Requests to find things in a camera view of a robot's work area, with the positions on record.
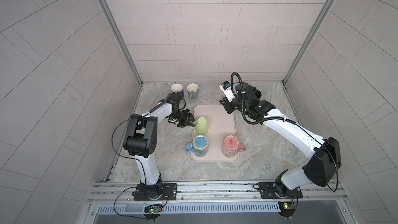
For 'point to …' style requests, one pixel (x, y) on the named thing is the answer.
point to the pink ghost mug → (231, 146)
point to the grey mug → (193, 90)
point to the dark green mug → (178, 87)
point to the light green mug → (201, 126)
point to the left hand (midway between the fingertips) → (200, 117)
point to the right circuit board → (287, 208)
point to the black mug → (257, 93)
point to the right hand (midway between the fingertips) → (221, 99)
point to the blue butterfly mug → (199, 147)
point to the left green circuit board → (152, 212)
